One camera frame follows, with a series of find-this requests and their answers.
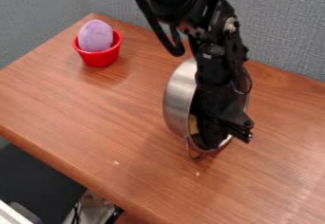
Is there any red cup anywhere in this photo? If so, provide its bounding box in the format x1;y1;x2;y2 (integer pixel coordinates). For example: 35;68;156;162
73;30;122;67

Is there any purple plush egg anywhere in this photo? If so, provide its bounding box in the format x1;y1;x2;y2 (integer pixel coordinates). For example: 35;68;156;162
78;19;113;52

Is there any metal pot with handle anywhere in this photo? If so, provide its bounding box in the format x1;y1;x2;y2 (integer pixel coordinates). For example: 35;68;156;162
162;56;255;161

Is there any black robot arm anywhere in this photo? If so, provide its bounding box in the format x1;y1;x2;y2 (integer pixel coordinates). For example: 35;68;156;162
136;0;255;151

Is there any grey equipment under table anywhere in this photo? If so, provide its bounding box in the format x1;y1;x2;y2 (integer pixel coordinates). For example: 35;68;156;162
63;191;123;224

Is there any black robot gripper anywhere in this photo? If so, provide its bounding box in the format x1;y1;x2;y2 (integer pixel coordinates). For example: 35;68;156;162
190;81;255;150

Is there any yellow cheese wedge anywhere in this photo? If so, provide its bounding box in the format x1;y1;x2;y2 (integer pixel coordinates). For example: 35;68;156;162
189;114;200;135

